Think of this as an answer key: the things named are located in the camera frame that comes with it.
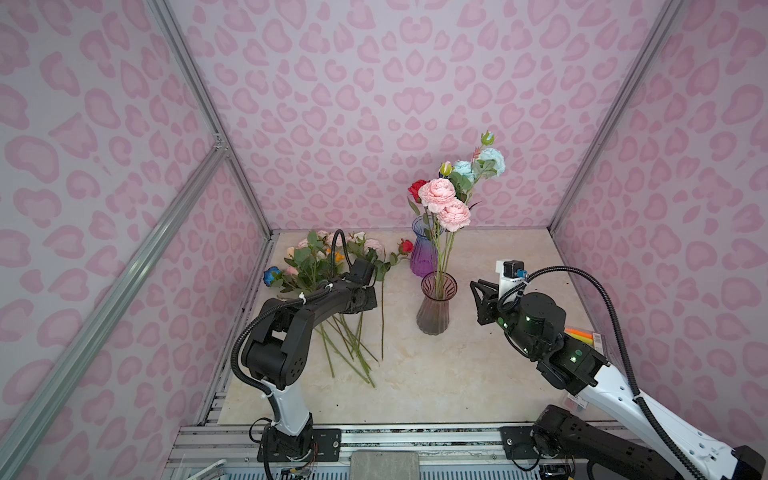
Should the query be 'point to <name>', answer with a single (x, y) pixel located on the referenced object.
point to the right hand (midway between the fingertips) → (473, 282)
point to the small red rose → (404, 247)
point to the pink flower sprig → (381, 267)
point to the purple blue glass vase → (425, 244)
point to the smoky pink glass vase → (437, 288)
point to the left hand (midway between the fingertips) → (369, 296)
